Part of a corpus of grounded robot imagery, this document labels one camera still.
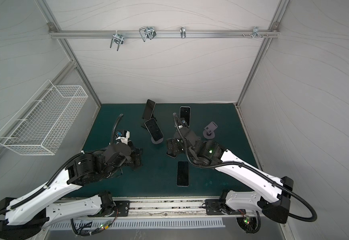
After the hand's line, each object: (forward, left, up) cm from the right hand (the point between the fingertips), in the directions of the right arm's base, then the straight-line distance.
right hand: (176, 135), depth 69 cm
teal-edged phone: (-9, -3, -26) cm, 28 cm away
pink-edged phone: (+2, +3, -27) cm, 27 cm away
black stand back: (+26, +26, -22) cm, 43 cm away
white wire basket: (-1, +63, +5) cm, 63 cm away
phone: (+29, -4, -16) cm, 34 cm away
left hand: (-7, +17, -2) cm, 19 cm away
